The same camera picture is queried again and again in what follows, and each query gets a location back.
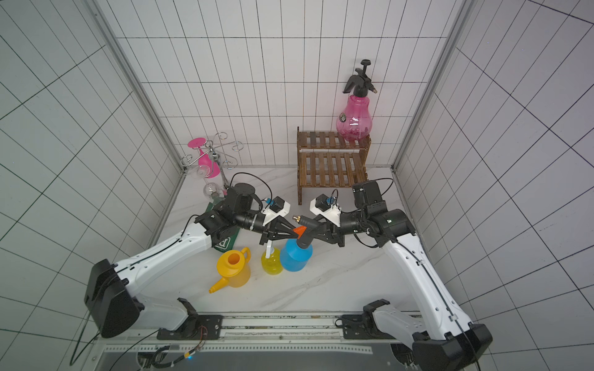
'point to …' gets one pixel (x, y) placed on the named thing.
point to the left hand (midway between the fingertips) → (291, 235)
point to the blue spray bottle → (296, 253)
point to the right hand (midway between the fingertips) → (303, 228)
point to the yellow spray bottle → (274, 264)
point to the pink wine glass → (206, 163)
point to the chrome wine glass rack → (213, 152)
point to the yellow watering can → (235, 266)
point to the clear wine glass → (210, 189)
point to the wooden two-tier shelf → (325, 160)
